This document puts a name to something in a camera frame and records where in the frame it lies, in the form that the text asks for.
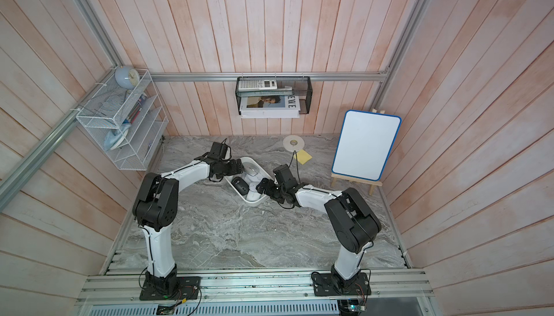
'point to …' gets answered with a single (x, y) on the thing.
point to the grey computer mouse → (250, 169)
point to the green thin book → (282, 91)
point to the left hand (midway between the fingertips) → (237, 171)
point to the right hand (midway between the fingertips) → (261, 189)
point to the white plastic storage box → (262, 172)
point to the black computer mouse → (240, 185)
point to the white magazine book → (270, 107)
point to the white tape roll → (288, 146)
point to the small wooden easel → (371, 182)
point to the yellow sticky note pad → (302, 156)
